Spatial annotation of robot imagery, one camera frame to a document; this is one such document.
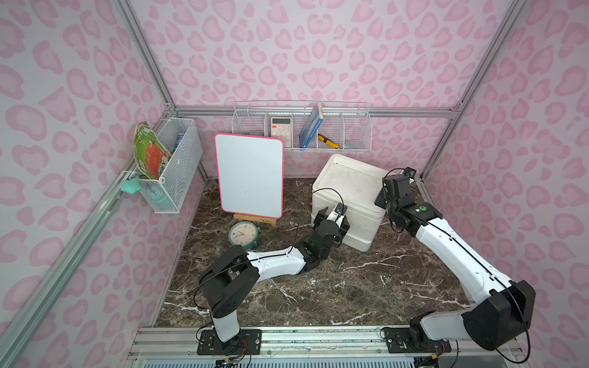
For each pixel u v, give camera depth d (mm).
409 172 667
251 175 1520
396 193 595
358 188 839
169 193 725
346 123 1007
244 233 979
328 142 977
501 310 386
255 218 980
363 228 821
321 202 835
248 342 731
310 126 889
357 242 888
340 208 688
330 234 628
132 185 627
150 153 746
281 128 949
